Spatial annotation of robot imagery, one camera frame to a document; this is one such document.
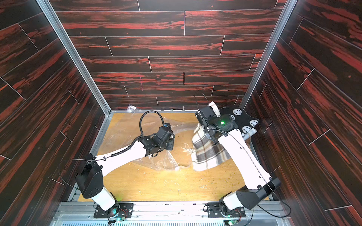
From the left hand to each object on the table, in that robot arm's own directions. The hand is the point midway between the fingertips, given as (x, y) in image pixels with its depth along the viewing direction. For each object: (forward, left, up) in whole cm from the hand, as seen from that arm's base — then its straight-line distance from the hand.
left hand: (173, 141), depth 85 cm
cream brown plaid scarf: (-6, -21, -4) cm, 22 cm away
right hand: (-3, -28, +19) cm, 34 cm away
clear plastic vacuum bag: (+16, +40, -13) cm, 45 cm away
